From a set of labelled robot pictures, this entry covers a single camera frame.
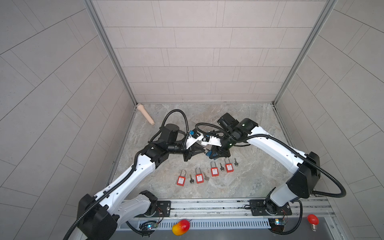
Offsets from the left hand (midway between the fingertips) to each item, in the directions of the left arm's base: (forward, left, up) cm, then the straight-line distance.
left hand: (205, 149), depth 68 cm
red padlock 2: (-6, +3, -21) cm, 22 cm away
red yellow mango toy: (-28, +10, -17) cm, 34 cm away
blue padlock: (-2, -2, 0) cm, 2 cm away
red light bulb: (-25, -48, -18) cm, 58 cm away
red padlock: (-8, +12, -21) cm, 25 cm away
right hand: (-1, -2, -4) cm, 5 cm away
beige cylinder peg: (+43, +47, -20) cm, 67 cm away
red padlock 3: (-1, -14, -21) cm, 25 cm away
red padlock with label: (-3, -6, -21) cm, 22 cm away
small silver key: (-8, +7, -22) cm, 24 cm away
